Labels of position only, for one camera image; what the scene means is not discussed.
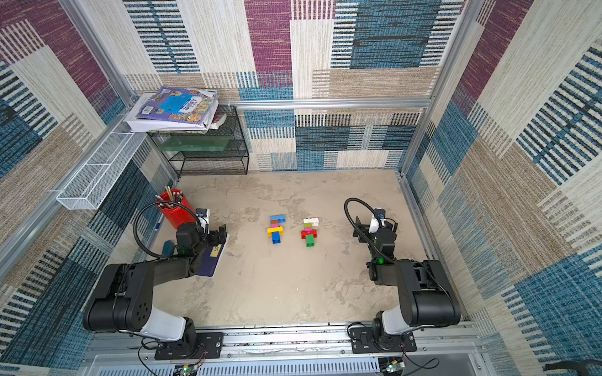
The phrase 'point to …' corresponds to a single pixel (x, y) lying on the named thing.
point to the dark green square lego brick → (310, 241)
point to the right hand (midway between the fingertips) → (371, 220)
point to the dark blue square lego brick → (276, 238)
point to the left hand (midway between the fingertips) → (213, 224)
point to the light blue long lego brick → (280, 218)
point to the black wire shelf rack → (216, 151)
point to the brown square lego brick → (274, 222)
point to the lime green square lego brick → (308, 225)
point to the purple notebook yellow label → (210, 259)
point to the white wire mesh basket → (86, 189)
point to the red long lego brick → (307, 233)
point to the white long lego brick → (313, 221)
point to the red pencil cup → (175, 214)
